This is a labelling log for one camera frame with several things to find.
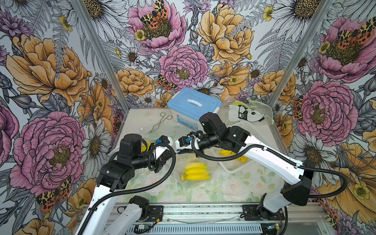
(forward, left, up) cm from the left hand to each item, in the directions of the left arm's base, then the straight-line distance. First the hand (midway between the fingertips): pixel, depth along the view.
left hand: (171, 157), depth 64 cm
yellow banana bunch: (+2, -11, -21) cm, 24 cm away
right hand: (+2, -5, +2) cm, 5 cm away
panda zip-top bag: (+42, -54, -18) cm, 70 cm away
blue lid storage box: (+43, -6, -10) cm, 45 cm away
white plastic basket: (+8, -35, -28) cm, 45 cm away
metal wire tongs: (+52, +14, -28) cm, 61 cm away
